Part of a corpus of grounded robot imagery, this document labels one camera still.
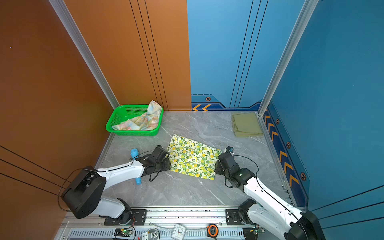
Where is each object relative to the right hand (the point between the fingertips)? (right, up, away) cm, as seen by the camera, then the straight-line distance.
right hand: (218, 164), depth 83 cm
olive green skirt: (+25, +23, +30) cm, 45 cm away
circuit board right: (+14, -30, -13) cm, 35 cm away
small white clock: (-21, -27, -15) cm, 37 cm away
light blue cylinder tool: (-51, +4, +10) cm, 52 cm away
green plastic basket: (-70, +31, +29) cm, 82 cm away
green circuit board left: (-47, -29, -12) cm, 56 cm away
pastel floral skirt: (-49, +25, +28) cm, 62 cm away
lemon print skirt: (-15, +2, +8) cm, 18 cm away
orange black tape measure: (-5, -26, -16) cm, 31 cm away
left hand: (-29, -1, +8) cm, 30 cm away
